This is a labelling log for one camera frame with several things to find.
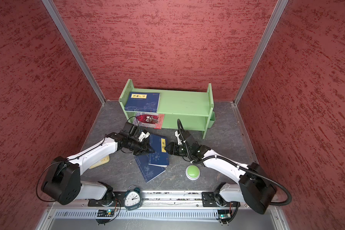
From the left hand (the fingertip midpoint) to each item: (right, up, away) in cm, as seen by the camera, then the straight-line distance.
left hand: (152, 154), depth 79 cm
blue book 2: (+4, -2, +2) cm, 5 cm away
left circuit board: (-24, -30, -7) cm, 39 cm away
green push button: (+23, -11, +3) cm, 26 cm away
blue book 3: (-3, -11, +4) cm, 12 cm away
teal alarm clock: (-9, -21, -8) cm, 24 cm away
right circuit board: (+38, -28, -9) cm, 48 cm away
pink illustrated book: (-4, +19, +13) cm, 23 cm away
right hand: (+8, +1, +1) cm, 9 cm away
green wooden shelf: (+23, +27, +2) cm, 35 cm away
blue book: (-4, +30, +2) cm, 30 cm away
